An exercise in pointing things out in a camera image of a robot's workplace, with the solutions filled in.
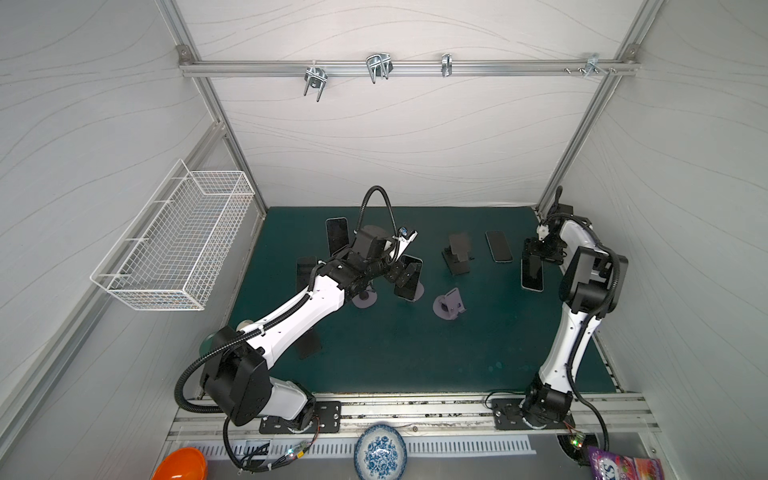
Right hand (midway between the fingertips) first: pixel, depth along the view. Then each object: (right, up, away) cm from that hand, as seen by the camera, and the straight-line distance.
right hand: (542, 250), depth 102 cm
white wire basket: (-104, +1, -34) cm, 110 cm away
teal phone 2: (-47, -13, -7) cm, 49 cm away
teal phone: (-13, +1, +6) cm, 14 cm away
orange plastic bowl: (-98, -44, -38) cm, 114 cm away
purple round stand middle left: (-61, -16, -6) cm, 64 cm away
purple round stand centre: (-44, -13, -10) cm, 47 cm away
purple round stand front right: (-36, -16, -15) cm, 42 cm away
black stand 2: (-31, -1, -4) cm, 31 cm away
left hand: (-49, +2, -22) cm, 53 cm away
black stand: (-78, -28, -13) cm, 84 cm away
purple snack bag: (-4, -46, -37) cm, 59 cm away
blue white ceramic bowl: (-55, -46, -34) cm, 79 cm away
